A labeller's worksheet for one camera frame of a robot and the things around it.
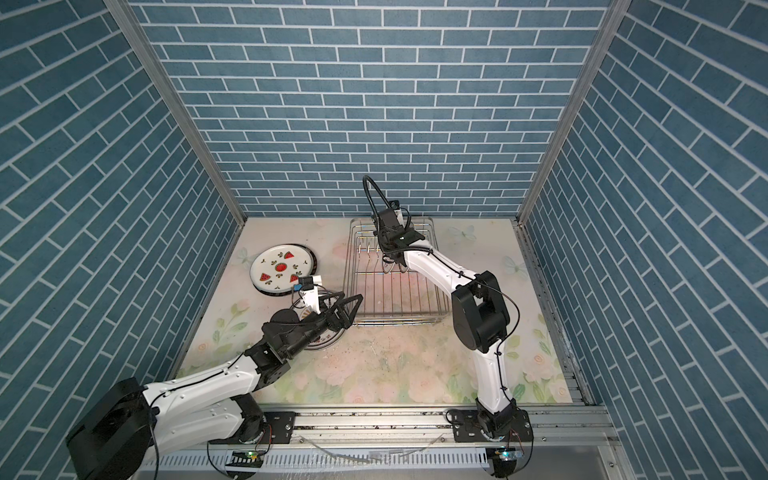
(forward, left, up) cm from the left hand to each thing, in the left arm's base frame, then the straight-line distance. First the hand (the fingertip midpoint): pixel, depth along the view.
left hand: (355, 298), depth 75 cm
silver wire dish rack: (+10, -9, -18) cm, 22 cm away
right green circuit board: (-33, -36, -21) cm, 53 cm away
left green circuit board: (-31, +26, -23) cm, 47 cm away
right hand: (+26, -11, -3) cm, 29 cm away
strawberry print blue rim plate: (+21, +30, -18) cm, 41 cm away
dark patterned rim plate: (+22, +31, -18) cm, 42 cm away
